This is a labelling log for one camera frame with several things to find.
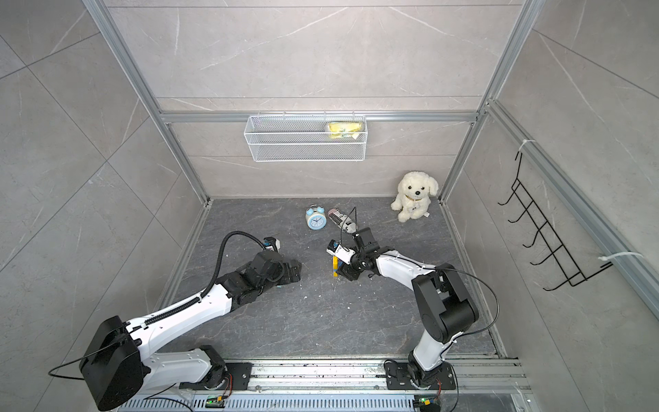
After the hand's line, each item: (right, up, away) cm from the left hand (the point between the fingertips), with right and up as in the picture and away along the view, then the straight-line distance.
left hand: (293, 263), depth 83 cm
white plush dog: (+47, +22, +22) cm, 56 cm away
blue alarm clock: (+6, +15, +21) cm, 27 cm away
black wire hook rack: (+70, +4, -22) cm, 73 cm away
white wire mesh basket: (+3, +47, +18) cm, 51 cm away
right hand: (+18, -1, +10) cm, 21 cm away
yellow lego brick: (+14, -2, +5) cm, 15 cm away
